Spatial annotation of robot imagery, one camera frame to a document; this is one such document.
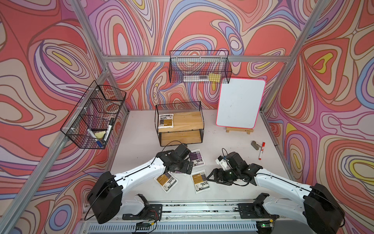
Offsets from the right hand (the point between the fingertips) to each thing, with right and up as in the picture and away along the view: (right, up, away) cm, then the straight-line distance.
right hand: (213, 184), depth 78 cm
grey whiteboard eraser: (+32, +18, +19) cm, 41 cm away
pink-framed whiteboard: (+20, +47, +17) cm, 54 cm away
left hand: (-15, +9, +4) cm, 18 cm away
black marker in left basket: (-52, +29, -9) cm, 61 cm away
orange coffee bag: (-26, 0, +4) cm, 26 cm away
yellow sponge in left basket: (-58, +28, -7) cm, 65 cm away
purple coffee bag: (-9, +12, +15) cm, 21 cm away
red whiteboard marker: (+34, +13, +16) cm, 39 cm away
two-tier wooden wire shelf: (-20, +33, +13) cm, 41 cm away
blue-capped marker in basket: (-58, +24, -7) cm, 63 cm away
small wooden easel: (+22, +29, +23) cm, 43 cm away
